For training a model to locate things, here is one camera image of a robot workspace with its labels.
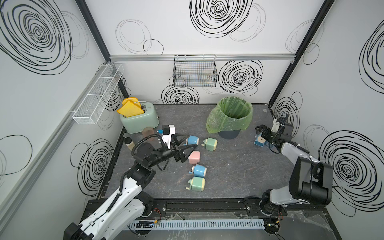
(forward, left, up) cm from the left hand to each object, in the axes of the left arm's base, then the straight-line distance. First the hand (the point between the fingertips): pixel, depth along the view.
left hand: (191, 141), depth 62 cm
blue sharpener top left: (+16, 0, -25) cm, 29 cm away
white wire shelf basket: (+15, +50, +1) cm, 52 cm away
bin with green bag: (+36, -27, -22) cm, 50 cm away
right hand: (+21, -44, -20) cm, 52 cm away
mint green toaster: (+25, +35, -20) cm, 48 cm away
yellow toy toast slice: (+29, +38, -11) cm, 50 cm away
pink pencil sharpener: (+5, -2, -25) cm, 26 cm away
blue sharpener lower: (-3, -4, -24) cm, 25 cm away
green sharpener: (+14, -11, -25) cm, 31 cm away
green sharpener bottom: (-9, -3, -26) cm, 27 cm away
